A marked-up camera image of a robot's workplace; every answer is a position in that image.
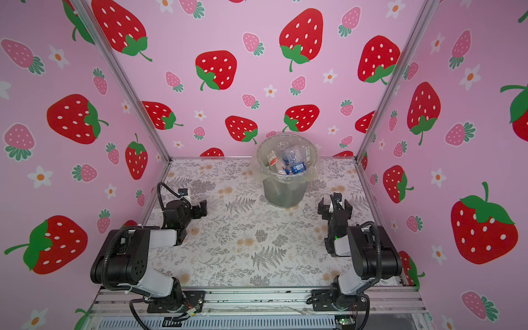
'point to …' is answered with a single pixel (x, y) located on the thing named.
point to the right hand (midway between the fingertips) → (336, 199)
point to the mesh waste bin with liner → (284, 189)
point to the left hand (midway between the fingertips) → (196, 200)
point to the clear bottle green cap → (305, 154)
